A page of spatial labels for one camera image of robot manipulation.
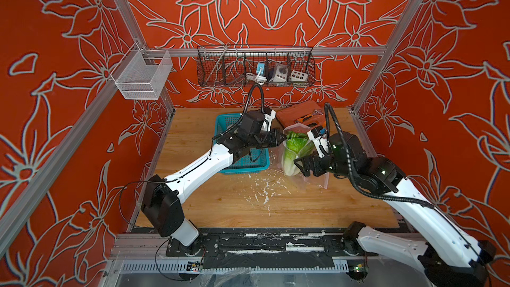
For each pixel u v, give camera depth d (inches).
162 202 16.1
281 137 28.6
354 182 17.9
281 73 35.8
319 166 22.7
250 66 39.6
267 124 23.2
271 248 28.7
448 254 15.1
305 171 23.2
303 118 41.8
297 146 27.6
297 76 37.3
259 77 33.0
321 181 34.7
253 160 25.4
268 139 25.6
